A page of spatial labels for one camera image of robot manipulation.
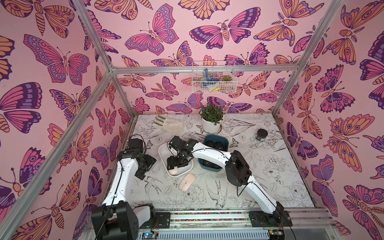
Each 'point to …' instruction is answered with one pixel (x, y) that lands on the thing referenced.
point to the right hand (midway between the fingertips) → (171, 165)
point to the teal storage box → (217, 140)
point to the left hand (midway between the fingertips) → (152, 164)
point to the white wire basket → (214, 77)
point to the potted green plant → (212, 116)
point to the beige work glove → (167, 125)
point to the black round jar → (261, 134)
